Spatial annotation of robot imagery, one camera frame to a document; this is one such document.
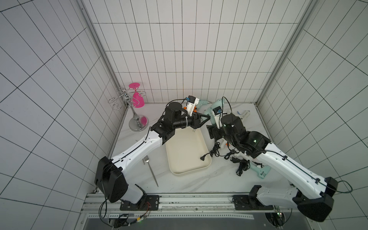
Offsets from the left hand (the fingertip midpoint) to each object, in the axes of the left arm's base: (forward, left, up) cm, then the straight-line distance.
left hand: (205, 119), depth 69 cm
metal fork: (-9, +34, -31) cm, 47 cm away
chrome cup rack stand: (+19, +48, -5) cm, 52 cm away
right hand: (-1, -2, -2) cm, 3 cm away
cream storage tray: (-2, +10, -29) cm, 31 cm away
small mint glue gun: (+42, -3, -30) cm, 52 cm away
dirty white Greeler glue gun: (+27, -37, -28) cm, 53 cm away
